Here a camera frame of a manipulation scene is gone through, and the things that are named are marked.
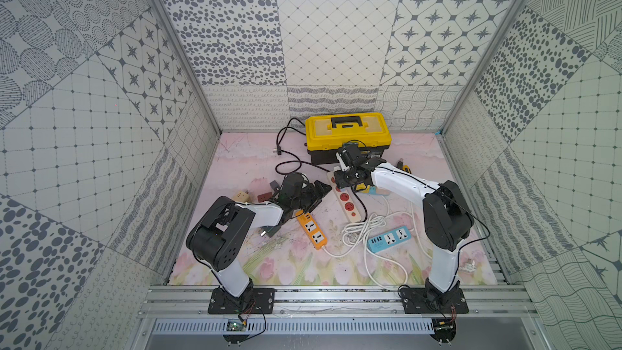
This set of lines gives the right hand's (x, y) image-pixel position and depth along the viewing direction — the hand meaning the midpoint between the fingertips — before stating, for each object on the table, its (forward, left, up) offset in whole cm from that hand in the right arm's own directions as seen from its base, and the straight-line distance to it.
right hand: (344, 180), depth 94 cm
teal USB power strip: (-21, -15, -5) cm, 27 cm away
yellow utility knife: (+11, -28, -6) cm, 31 cm away
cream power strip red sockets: (-5, -1, -5) cm, 8 cm away
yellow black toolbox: (+17, +7, +10) cm, 21 cm away
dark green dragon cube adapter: (-20, +27, -3) cm, 34 cm away
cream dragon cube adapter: (-6, +40, -2) cm, 41 cm away
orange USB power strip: (-20, +11, -6) cm, 23 cm away
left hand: (-5, +6, +2) cm, 8 cm away
